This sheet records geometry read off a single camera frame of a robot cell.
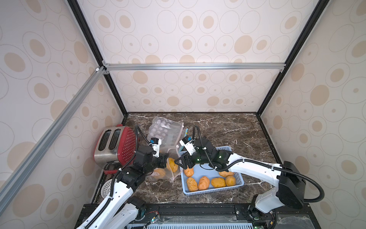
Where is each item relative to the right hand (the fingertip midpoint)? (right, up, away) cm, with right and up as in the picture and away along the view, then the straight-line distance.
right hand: (182, 156), depth 76 cm
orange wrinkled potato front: (+12, -16, +3) cm, 20 cm away
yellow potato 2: (+20, -15, +3) cm, 25 cm away
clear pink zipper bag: (-5, +2, +5) cm, 8 cm away
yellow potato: (-6, -6, +3) cm, 9 cm away
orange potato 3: (+5, -16, +2) cm, 17 cm away
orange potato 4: (+26, -14, +1) cm, 29 cm away
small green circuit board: (-15, -30, -5) cm, 34 cm away
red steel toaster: (-39, +6, +5) cm, 40 cm away
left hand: (-5, +2, -2) cm, 6 cm away
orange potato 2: (+25, -12, +7) cm, 28 cm away
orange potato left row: (+3, -11, +7) cm, 13 cm away
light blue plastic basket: (+32, -14, +2) cm, 35 cm away
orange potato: (-12, -10, +7) cm, 18 cm away
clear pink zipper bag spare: (-11, +12, +29) cm, 33 cm away
